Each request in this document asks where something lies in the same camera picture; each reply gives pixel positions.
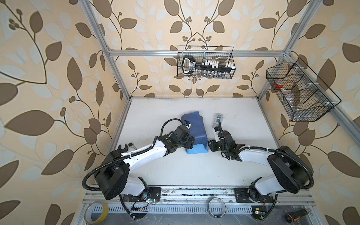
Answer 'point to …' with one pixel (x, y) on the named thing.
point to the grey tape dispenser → (217, 118)
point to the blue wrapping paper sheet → (198, 130)
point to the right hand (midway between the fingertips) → (209, 142)
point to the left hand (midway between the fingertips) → (188, 136)
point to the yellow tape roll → (104, 214)
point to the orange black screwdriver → (295, 215)
